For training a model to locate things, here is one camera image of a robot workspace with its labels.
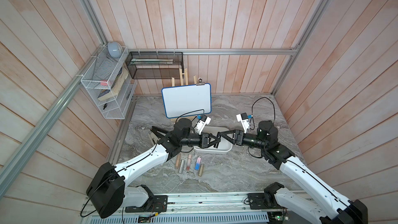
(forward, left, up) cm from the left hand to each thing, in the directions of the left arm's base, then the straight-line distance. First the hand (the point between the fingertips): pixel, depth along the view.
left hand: (217, 143), depth 70 cm
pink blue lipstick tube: (-2, +9, -22) cm, 23 cm away
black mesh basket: (+56, +38, +3) cm, 68 cm away
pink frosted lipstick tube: (-2, +14, -22) cm, 26 cm away
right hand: (+3, -2, +2) cm, 5 cm away
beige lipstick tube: (0, +20, -21) cm, 29 cm away
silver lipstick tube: (-3, +18, -21) cm, 28 cm away
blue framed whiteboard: (+31, +16, -5) cm, 35 cm away
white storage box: (-2, -3, 0) cm, 3 cm away
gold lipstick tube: (-5, +7, -22) cm, 24 cm away
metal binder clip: (+36, +7, +5) cm, 37 cm away
